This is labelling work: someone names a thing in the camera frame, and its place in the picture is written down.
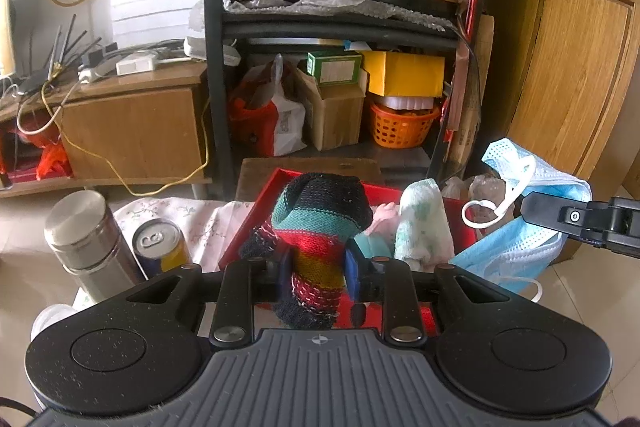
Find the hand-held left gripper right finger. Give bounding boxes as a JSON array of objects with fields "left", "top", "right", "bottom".
[{"left": 345, "top": 247, "right": 508, "bottom": 349}]

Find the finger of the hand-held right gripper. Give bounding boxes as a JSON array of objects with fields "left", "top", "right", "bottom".
[{"left": 520, "top": 191, "right": 591, "bottom": 240}]

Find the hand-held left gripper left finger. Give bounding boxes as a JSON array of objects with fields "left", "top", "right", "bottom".
[{"left": 125, "top": 249, "right": 296, "bottom": 349}]

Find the striped knit sock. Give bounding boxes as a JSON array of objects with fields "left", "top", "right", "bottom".
[{"left": 239, "top": 173, "right": 374, "bottom": 331}]

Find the blue face mask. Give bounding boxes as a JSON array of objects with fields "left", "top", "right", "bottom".
[{"left": 449, "top": 139, "right": 594, "bottom": 304}]

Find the teal and pink plush doll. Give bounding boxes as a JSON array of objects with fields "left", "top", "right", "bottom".
[{"left": 352, "top": 202, "right": 402, "bottom": 261}]

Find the red cardboard box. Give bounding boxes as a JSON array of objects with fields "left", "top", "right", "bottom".
[{"left": 219, "top": 167, "right": 482, "bottom": 315}]

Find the white terry towel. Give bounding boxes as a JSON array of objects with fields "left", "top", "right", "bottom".
[{"left": 394, "top": 179, "right": 457, "bottom": 274}]

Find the crumpled clear plastic bag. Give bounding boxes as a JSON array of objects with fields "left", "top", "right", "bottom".
[{"left": 442, "top": 174, "right": 507, "bottom": 214}]

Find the leaning cardboard sheet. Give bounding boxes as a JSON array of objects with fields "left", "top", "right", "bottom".
[{"left": 449, "top": 14, "right": 496, "bottom": 168}]

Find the blue and yellow drink can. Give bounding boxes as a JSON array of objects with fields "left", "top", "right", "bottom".
[{"left": 132, "top": 218, "right": 194, "bottom": 281}]

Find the wooden cabinet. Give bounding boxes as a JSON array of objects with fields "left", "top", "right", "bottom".
[{"left": 486, "top": 0, "right": 640, "bottom": 265}]

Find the orange plastic basket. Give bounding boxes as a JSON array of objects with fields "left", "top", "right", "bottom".
[{"left": 370, "top": 99, "right": 442, "bottom": 150}]

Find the red and white plastic bag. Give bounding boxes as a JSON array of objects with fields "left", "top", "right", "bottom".
[{"left": 228, "top": 54, "right": 308, "bottom": 158}]

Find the brown cardboard box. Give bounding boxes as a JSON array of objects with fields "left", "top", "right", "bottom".
[{"left": 294, "top": 61, "right": 369, "bottom": 152}]

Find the white ribbed container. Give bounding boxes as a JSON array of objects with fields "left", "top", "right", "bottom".
[{"left": 382, "top": 96, "right": 436, "bottom": 110}]

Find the stainless steel thermos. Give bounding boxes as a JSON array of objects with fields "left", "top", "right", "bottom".
[{"left": 44, "top": 190, "right": 147, "bottom": 299}]

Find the yellow box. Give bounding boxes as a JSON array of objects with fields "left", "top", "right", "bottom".
[{"left": 360, "top": 51, "right": 447, "bottom": 98}]

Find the green carton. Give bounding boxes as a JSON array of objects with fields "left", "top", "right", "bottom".
[{"left": 306, "top": 51, "right": 364, "bottom": 88}]

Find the wooden television stand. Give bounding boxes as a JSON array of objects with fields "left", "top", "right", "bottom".
[{"left": 0, "top": 61, "right": 215, "bottom": 198}]

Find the glass jar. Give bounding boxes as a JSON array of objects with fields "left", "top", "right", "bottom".
[{"left": 31, "top": 304, "right": 87, "bottom": 344}]

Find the white electronic device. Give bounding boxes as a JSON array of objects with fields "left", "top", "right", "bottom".
[{"left": 183, "top": 36, "right": 208, "bottom": 58}]

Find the black shelf rack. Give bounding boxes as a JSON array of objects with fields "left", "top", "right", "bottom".
[{"left": 203, "top": 0, "right": 495, "bottom": 200}]

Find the white power adapter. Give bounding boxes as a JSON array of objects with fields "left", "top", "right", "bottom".
[{"left": 116, "top": 52, "right": 159, "bottom": 76}]

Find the black power adapter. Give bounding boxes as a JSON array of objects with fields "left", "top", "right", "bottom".
[{"left": 87, "top": 42, "right": 119, "bottom": 64}]

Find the black router with antennas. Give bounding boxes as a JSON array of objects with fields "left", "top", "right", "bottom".
[{"left": 25, "top": 14, "right": 103, "bottom": 90}]

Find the yellow cable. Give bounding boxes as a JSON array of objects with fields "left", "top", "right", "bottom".
[{"left": 41, "top": 0, "right": 212, "bottom": 198}]

